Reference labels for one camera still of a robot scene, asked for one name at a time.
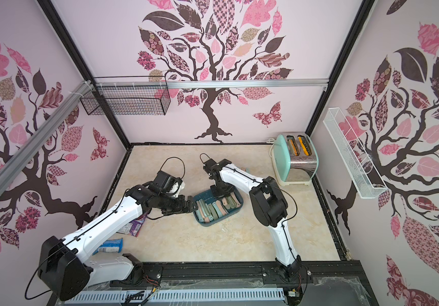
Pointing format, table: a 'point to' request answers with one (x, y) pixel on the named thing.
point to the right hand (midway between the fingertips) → (223, 197)
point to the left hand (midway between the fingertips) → (187, 213)
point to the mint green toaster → (295, 159)
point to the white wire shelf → (363, 169)
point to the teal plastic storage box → (210, 209)
